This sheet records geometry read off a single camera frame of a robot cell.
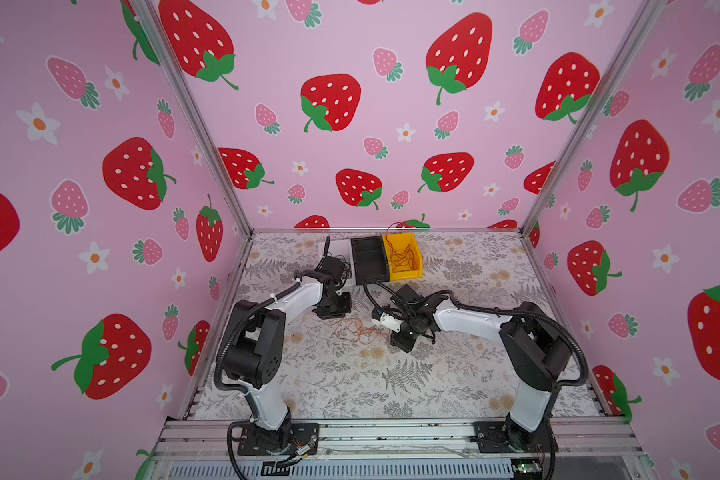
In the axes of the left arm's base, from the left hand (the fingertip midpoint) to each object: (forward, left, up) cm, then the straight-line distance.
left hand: (347, 312), depth 94 cm
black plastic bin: (+21, -7, +1) cm, 22 cm away
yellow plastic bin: (+30, -19, +2) cm, 35 cm away
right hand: (-8, -14, -3) cm, 16 cm away
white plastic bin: (+24, +7, +4) cm, 25 cm away
